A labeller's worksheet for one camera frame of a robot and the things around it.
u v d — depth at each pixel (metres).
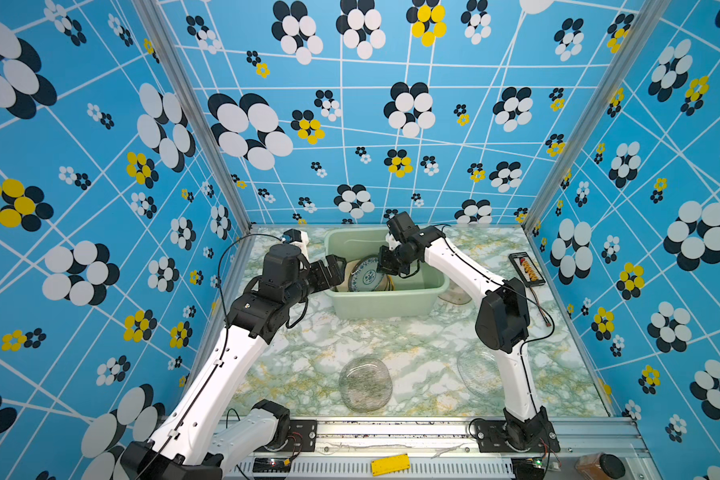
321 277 0.61
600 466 0.63
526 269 1.05
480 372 0.84
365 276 0.94
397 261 0.79
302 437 0.73
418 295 0.80
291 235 0.62
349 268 0.98
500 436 0.72
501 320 0.53
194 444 0.37
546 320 0.94
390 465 0.69
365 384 0.83
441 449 0.72
